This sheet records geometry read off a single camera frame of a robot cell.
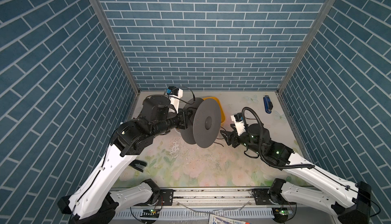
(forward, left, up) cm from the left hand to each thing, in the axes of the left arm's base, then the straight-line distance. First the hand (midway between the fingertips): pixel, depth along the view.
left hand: (194, 112), depth 59 cm
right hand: (+2, -14, -14) cm, 20 cm away
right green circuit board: (-30, -41, -40) cm, 65 cm away
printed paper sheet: (-32, -9, -38) cm, 50 cm away
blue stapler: (+33, -52, -35) cm, 71 cm away
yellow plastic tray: (+3, -12, -7) cm, 14 cm away
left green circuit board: (-28, +22, -42) cm, 55 cm away
